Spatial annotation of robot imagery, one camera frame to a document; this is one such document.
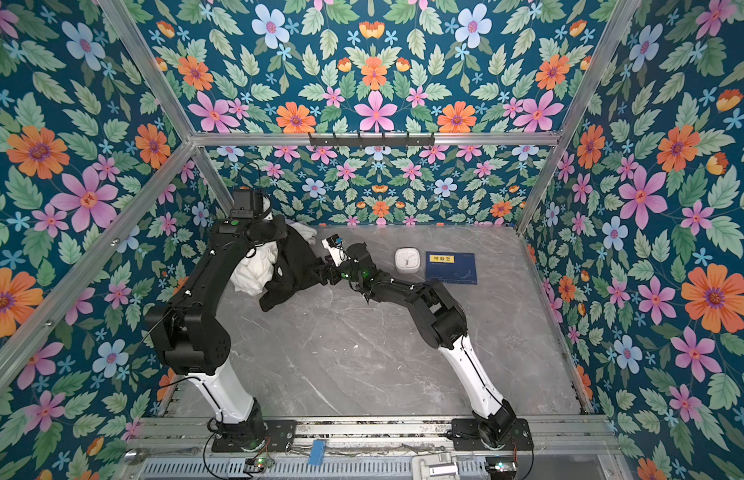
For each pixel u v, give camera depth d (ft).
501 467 2.31
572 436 2.46
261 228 2.41
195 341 1.57
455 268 3.49
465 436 2.35
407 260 3.44
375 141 3.04
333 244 2.79
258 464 2.31
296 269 3.02
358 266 2.63
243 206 2.18
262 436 2.38
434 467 2.22
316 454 2.36
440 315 2.04
